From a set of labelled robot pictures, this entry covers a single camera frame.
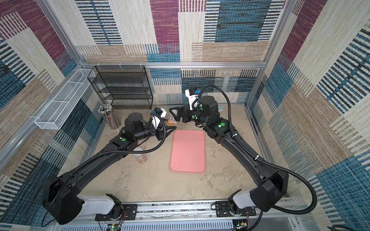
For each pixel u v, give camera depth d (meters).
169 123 0.71
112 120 1.00
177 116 0.60
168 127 0.69
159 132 0.63
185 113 0.60
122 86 1.11
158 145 0.52
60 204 0.39
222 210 0.73
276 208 0.45
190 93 0.61
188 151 0.95
